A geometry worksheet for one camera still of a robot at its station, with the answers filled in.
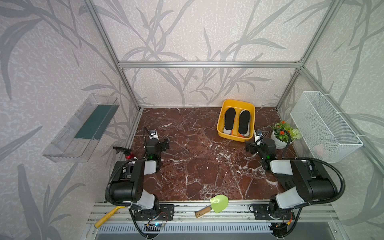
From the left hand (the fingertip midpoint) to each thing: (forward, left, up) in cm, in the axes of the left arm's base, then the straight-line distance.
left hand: (158, 138), depth 94 cm
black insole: (+23, -50, -4) cm, 55 cm away
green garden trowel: (-35, -37, -7) cm, 51 cm away
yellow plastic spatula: (-41, +18, -6) cm, 45 cm away
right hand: (+1, -61, 0) cm, 61 cm away
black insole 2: (+21, -60, -3) cm, 64 cm away
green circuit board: (-45, -5, -9) cm, 46 cm away
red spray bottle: (-13, +13, +3) cm, 19 cm away
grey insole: (+8, -45, -3) cm, 46 cm away
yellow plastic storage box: (+35, -58, -5) cm, 68 cm away
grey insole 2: (+6, -59, -4) cm, 59 cm away
